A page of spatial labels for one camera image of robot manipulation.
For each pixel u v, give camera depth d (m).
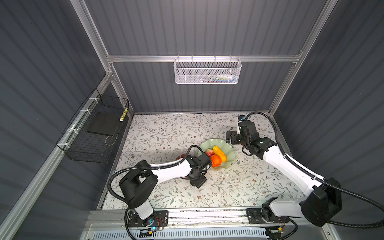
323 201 0.40
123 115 0.81
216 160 0.87
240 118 0.72
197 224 0.73
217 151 0.94
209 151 0.93
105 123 0.75
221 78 0.92
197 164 0.66
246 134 0.62
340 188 0.39
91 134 0.72
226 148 0.94
